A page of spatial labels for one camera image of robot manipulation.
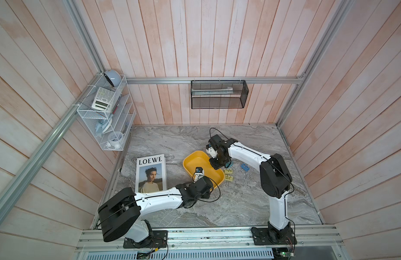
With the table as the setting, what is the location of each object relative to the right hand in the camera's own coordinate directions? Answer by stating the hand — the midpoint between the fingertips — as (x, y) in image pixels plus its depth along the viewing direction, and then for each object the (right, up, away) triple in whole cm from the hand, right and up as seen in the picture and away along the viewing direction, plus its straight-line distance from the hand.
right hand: (214, 165), depth 95 cm
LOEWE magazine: (-37, -4, -4) cm, 37 cm away
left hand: (-6, -11, -11) cm, 17 cm away
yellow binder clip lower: (+8, -7, -3) cm, 11 cm away
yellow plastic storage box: (-12, +3, +3) cm, 13 cm away
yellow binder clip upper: (+8, -3, -4) cm, 9 cm away
